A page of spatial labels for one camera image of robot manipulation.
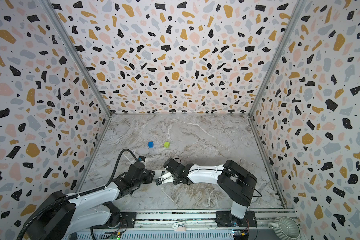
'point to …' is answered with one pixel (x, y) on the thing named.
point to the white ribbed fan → (285, 228)
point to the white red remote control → (159, 173)
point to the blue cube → (150, 144)
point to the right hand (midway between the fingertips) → (170, 167)
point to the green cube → (167, 144)
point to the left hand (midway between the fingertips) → (154, 171)
